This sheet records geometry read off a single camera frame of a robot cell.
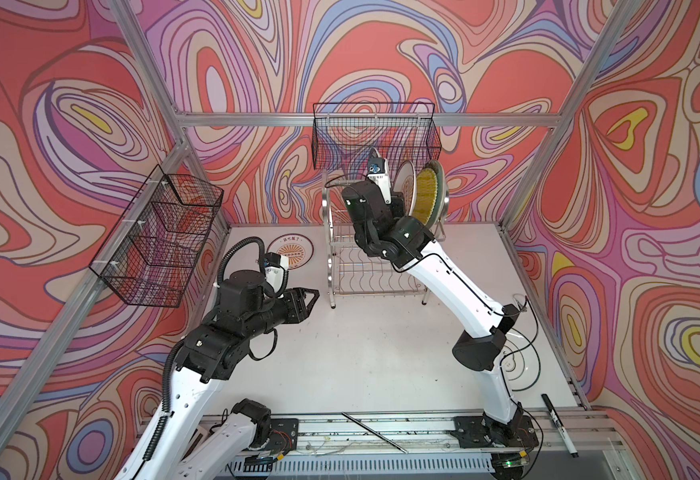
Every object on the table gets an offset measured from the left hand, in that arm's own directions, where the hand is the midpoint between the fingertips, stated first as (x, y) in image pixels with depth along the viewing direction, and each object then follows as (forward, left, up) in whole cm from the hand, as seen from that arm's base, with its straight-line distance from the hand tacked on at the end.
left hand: (317, 293), depth 65 cm
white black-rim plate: (-5, -56, -29) cm, 63 cm away
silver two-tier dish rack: (+26, -7, -25) cm, 37 cm away
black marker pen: (-21, -60, -28) cm, 69 cm away
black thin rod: (-26, -19, -29) cm, 44 cm away
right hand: (+20, -17, +10) cm, 28 cm away
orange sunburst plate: (+37, +12, -29) cm, 49 cm away
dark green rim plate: (+52, -15, +2) cm, 54 cm away
